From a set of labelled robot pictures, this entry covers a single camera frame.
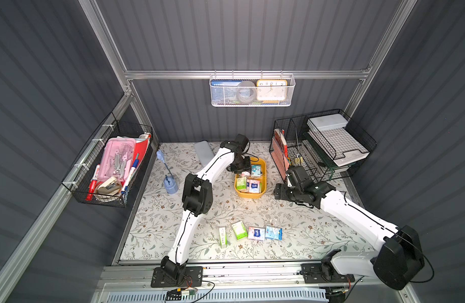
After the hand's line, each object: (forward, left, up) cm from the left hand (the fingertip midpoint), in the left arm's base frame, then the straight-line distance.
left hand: (251, 171), depth 96 cm
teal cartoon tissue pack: (+3, -3, -2) cm, 5 cm away
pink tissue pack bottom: (-29, -1, -6) cm, 30 cm away
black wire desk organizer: (+26, -28, -7) cm, 39 cm away
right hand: (-15, -14, +5) cm, 21 cm away
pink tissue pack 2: (-2, +3, +2) cm, 4 cm away
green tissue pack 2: (-32, +13, -4) cm, 35 cm away
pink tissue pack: (-7, -2, -3) cm, 8 cm away
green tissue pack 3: (-28, +6, -7) cm, 29 cm away
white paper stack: (+11, -42, +12) cm, 46 cm away
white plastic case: (+18, +27, -4) cm, 32 cm away
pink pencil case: (-10, +54, +23) cm, 59 cm away
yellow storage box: (-10, +4, -5) cm, 12 cm away
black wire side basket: (-24, +51, +21) cm, 60 cm away
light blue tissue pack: (-29, -9, -6) cm, 31 cm away
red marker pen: (-22, +58, +22) cm, 66 cm away
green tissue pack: (-5, +5, -3) cm, 8 cm away
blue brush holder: (-8, +40, 0) cm, 41 cm away
